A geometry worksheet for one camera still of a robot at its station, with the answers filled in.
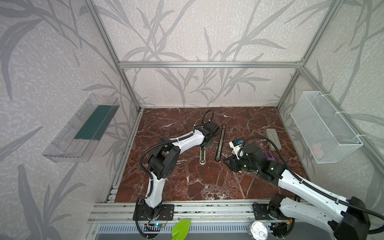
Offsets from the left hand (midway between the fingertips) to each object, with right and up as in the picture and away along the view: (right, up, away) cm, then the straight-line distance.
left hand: (207, 138), depth 96 cm
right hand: (+9, -7, -18) cm, 21 cm away
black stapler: (+7, -12, -5) cm, 14 cm away
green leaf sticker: (-13, -40, -26) cm, 50 cm away
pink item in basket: (+54, -3, -22) cm, 58 cm away
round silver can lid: (+21, -37, -31) cm, 53 cm away
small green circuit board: (-25, -38, -25) cm, 52 cm away
